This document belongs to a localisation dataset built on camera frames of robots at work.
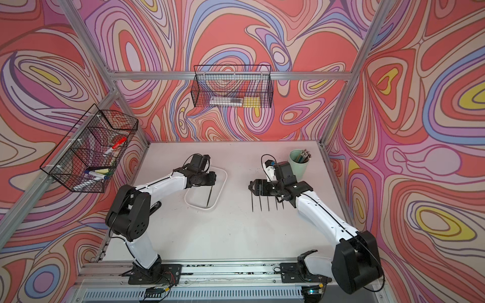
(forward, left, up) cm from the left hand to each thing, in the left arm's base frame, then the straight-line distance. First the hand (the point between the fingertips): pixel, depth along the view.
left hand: (217, 179), depth 95 cm
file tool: (-11, -34, -7) cm, 36 cm away
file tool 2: (-10, -22, -6) cm, 25 cm away
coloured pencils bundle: (+5, -43, +12) cm, 45 cm away
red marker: (+1, +38, +25) cm, 45 cm away
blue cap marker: (-12, +42, +21) cm, 49 cm away
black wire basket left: (-5, +50, +22) cm, 55 cm away
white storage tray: (-9, +5, -2) cm, 10 cm away
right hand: (-12, -20, +7) cm, 24 cm away
